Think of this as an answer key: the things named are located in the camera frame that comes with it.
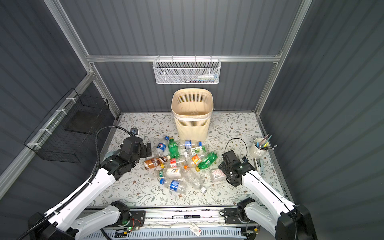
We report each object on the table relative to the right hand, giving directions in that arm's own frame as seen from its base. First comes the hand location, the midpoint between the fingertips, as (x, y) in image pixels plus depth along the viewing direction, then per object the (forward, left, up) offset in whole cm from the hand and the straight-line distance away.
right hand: (226, 172), depth 84 cm
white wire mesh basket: (+81, +25, +17) cm, 87 cm away
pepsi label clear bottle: (+15, +40, -1) cm, 43 cm away
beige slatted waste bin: (+43, +20, +9) cm, 48 cm away
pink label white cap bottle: (-2, +5, 0) cm, 6 cm away
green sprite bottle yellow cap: (+17, +32, -2) cm, 37 cm away
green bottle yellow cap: (+6, +11, -1) cm, 13 cm away
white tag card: (-27, +18, -3) cm, 32 cm away
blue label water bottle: (+19, +22, +1) cm, 29 cm away
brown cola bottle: (+6, +42, +2) cm, 43 cm away
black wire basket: (+8, +82, +26) cm, 86 cm away
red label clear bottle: (+5, +31, +1) cm, 31 cm away
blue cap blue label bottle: (-8, +29, +1) cm, 30 cm away
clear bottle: (-3, +18, -5) cm, 19 cm away
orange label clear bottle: (+6, +17, +2) cm, 18 cm away
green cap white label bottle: (-1, +31, +2) cm, 31 cm away
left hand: (+8, +47, +17) cm, 50 cm away
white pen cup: (+12, -19, +6) cm, 24 cm away
